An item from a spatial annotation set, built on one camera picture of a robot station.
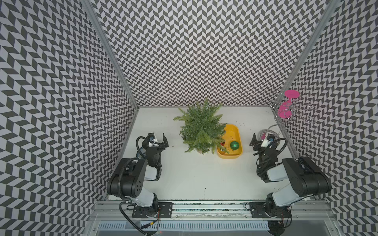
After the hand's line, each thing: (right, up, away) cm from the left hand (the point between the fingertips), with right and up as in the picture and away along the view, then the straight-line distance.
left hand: (156, 135), depth 90 cm
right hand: (+65, -1, -1) cm, 65 cm away
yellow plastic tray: (+49, -1, +11) cm, 51 cm away
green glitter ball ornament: (+49, -7, +2) cm, 49 cm away
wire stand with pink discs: (+89, +20, +15) cm, 93 cm away
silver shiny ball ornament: (+42, -10, +4) cm, 43 cm away
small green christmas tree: (+27, +5, -17) cm, 33 cm away
